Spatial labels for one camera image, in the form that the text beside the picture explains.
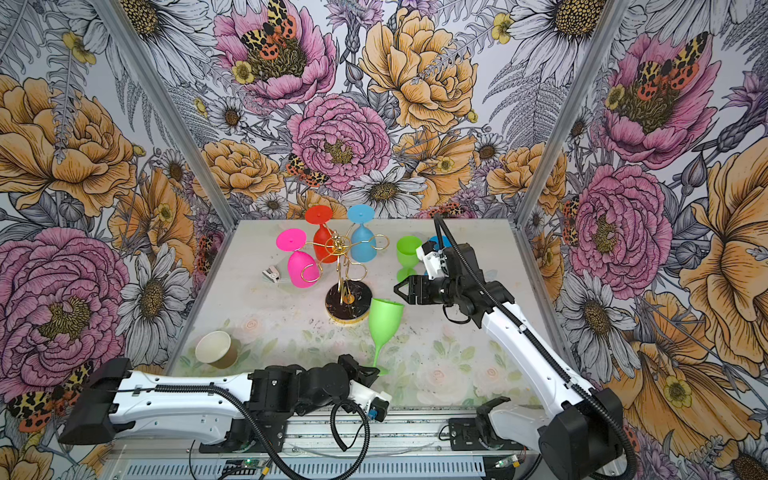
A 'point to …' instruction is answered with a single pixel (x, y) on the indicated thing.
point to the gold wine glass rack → (347, 300)
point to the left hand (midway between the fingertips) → (370, 366)
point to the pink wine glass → (302, 268)
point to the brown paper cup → (218, 349)
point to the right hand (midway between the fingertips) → (405, 299)
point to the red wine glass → (324, 242)
